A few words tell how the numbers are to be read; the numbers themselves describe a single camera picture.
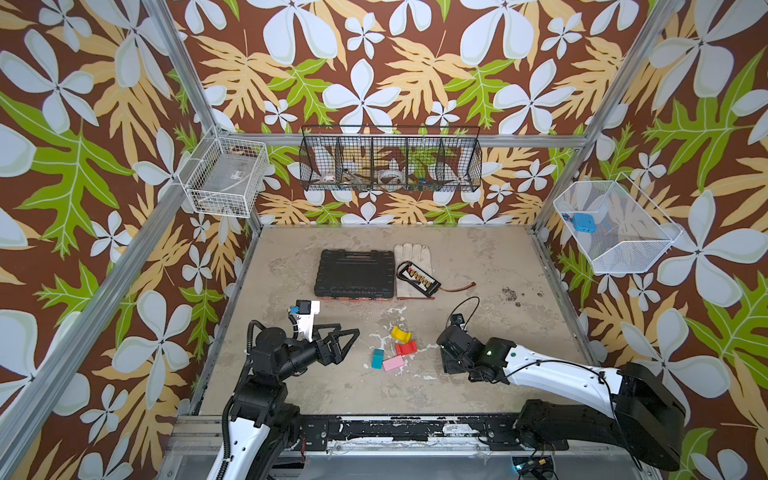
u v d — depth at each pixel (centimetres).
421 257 109
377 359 86
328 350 62
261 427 51
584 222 86
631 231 77
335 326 75
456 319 77
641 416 41
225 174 86
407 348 87
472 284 104
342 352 62
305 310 64
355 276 101
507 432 74
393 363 85
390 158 96
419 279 101
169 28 70
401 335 91
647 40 72
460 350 64
